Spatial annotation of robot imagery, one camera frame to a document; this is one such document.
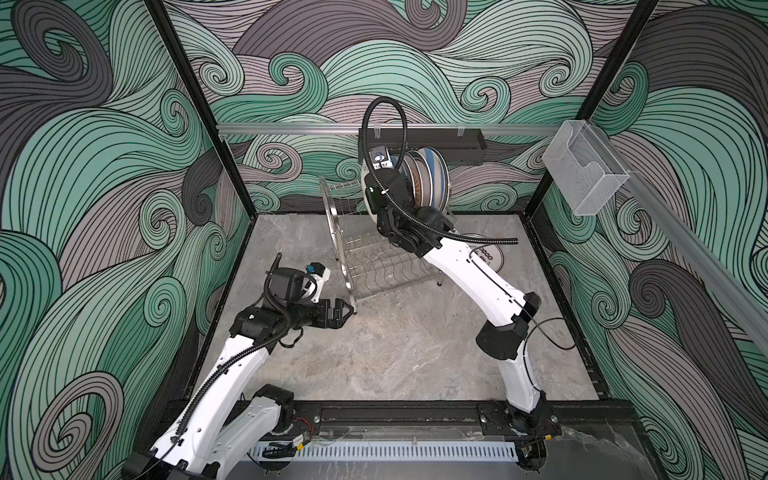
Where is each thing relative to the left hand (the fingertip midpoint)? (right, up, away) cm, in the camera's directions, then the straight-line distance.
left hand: (339, 306), depth 74 cm
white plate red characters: (+51, +11, +33) cm, 62 cm away
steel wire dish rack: (+6, +9, +29) cm, 31 cm away
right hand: (+13, +32, -5) cm, 35 cm away
